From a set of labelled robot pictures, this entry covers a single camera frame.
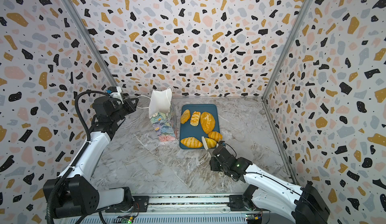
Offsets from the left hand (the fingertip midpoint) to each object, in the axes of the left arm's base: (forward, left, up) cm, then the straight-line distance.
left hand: (137, 96), depth 76 cm
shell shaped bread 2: (-13, -38, -27) cm, 48 cm away
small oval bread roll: (+9, -22, -30) cm, 38 cm away
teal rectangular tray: (0, -23, -33) cm, 40 cm away
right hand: (-24, -37, -26) cm, 51 cm away
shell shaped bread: (-8, -41, -28) cm, 50 cm away
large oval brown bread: (+3, -37, -28) cm, 46 cm away
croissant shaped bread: (-11, -27, -29) cm, 41 cm away
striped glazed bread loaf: (+7, -29, -29) cm, 41 cm away
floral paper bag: (-6, -12, -9) cm, 16 cm away
